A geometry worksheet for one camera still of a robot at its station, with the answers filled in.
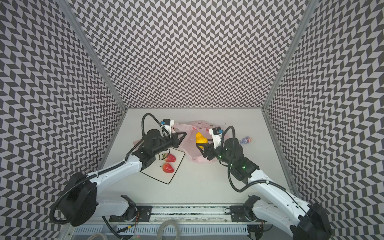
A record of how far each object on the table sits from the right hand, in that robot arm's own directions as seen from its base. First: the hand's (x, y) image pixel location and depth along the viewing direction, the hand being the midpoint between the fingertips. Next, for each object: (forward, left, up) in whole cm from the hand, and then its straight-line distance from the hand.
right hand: (200, 148), depth 72 cm
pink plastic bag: (+17, +5, -7) cm, 19 cm away
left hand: (+8, +7, 0) cm, 10 cm away
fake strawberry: (+5, +19, -20) cm, 28 cm away
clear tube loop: (-28, +16, -21) cm, 38 cm away
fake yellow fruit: (+2, 0, +5) cm, 5 cm away
